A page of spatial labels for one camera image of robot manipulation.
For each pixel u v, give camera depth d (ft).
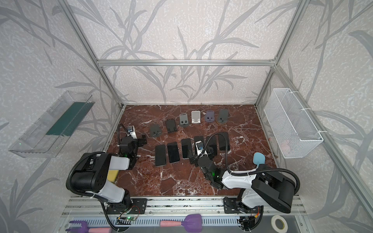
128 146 2.32
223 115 3.60
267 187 1.42
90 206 2.47
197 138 3.26
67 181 1.48
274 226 2.23
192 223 2.27
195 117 3.52
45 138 2.09
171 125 3.34
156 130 3.26
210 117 3.55
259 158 2.93
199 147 2.31
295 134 2.00
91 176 1.48
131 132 2.63
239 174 1.79
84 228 2.23
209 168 1.99
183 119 3.45
